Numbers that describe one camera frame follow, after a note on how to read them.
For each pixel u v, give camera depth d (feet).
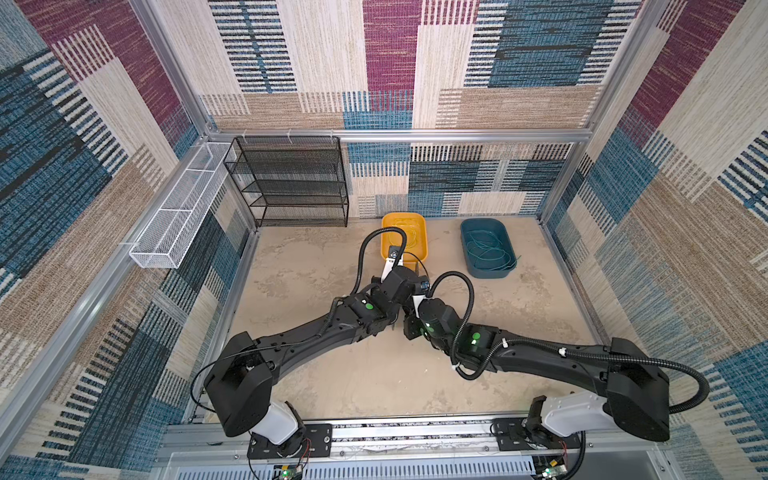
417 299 2.26
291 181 3.63
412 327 2.26
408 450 2.40
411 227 3.68
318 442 2.40
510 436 2.40
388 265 2.33
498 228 3.66
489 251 3.59
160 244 2.88
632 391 1.34
